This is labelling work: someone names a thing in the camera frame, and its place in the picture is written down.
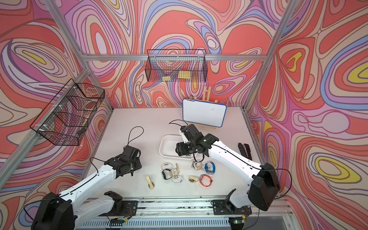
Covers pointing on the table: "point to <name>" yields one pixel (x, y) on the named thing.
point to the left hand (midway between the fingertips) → (139, 164)
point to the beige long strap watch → (151, 184)
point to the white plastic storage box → (167, 144)
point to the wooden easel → (206, 93)
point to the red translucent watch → (201, 182)
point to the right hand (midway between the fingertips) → (182, 153)
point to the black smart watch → (164, 175)
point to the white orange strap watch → (197, 166)
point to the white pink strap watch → (166, 165)
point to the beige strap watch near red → (192, 179)
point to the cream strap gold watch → (171, 173)
